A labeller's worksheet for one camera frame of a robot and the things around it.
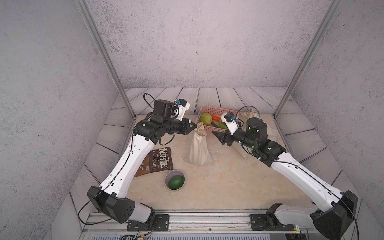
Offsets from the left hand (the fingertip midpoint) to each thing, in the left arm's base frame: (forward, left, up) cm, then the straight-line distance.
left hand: (198, 126), depth 68 cm
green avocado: (-13, +12, -31) cm, 36 cm away
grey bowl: (-9, +15, -30) cm, 35 cm away
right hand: (+1, -9, -1) cm, 9 cm away
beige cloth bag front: (-3, -1, -18) cm, 18 cm away
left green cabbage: (+30, -7, -26) cm, 41 cm away
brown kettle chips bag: (0, +25, -31) cm, 40 cm away
